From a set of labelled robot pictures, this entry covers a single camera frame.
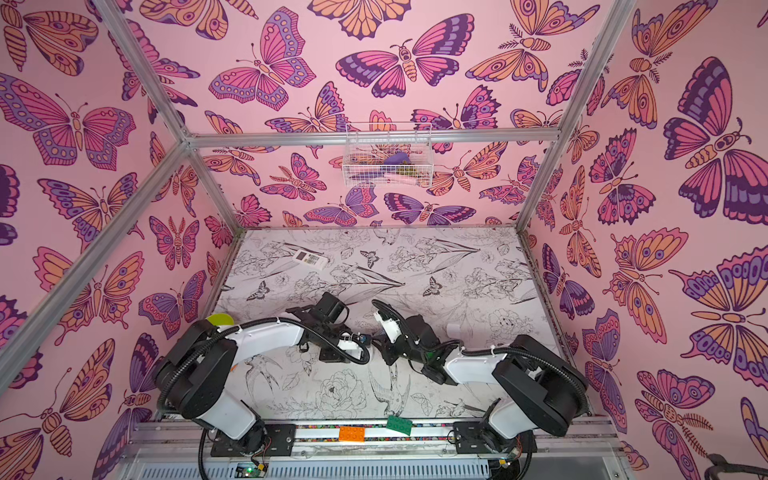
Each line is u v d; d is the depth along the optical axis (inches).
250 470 28.5
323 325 29.9
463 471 27.5
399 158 37.9
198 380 17.4
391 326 29.5
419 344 25.2
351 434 29.2
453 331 37.0
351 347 29.8
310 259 43.0
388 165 37.1
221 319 36.5
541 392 17.1
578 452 28.3
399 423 29.5
